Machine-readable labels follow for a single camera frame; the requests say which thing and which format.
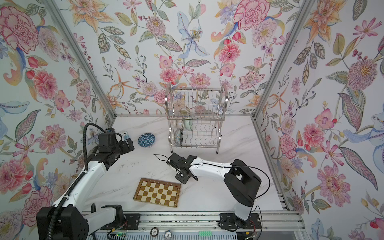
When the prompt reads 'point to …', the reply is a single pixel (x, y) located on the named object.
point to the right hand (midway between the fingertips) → (183, 173)
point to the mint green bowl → (188, 124)
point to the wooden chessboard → (158, 192)
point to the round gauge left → (154, 231)
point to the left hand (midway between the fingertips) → (128, 143)
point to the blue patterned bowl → (146, 140)
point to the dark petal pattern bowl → (178, 136)
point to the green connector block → (205, 233)
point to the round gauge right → (167, 234)
